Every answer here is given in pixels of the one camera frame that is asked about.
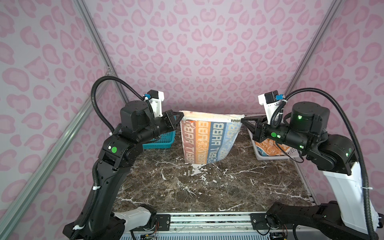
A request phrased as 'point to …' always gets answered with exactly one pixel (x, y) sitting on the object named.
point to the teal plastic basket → (165, 141)
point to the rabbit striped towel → (209, 137)
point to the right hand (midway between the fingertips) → (244, 119)
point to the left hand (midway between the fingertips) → (183, 110)
